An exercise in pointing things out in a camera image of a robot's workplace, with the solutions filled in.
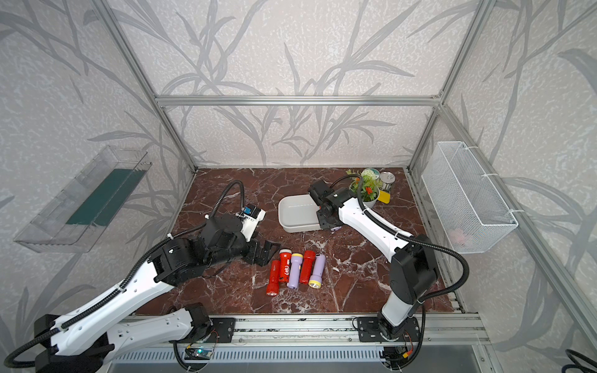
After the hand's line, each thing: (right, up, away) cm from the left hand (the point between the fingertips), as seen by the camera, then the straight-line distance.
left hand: (270, 242), depth 67 cm
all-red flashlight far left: (-2, -17, +16) cm, 23 cm away
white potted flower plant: (+36, +17, +27) cm, 48 cm away
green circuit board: (-23, -35, +4) cm, 42 cm away
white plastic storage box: (+6, +4, +37) cm, 37 cm away
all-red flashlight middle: (+10, -13, +18) cm, 24 cm away
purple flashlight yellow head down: (+13, -17, +15) cm, 27 cm away
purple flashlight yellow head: (+6, -12, +19) cm, 23 cm away
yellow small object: (+45, +12, +41) cm, 62 cm away
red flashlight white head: (+2, -9, +18) cm, 20 cm away
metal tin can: (+48, +20, +44) cm, 68 cm away
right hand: (+19, +4, +19) cm, 27 cm away
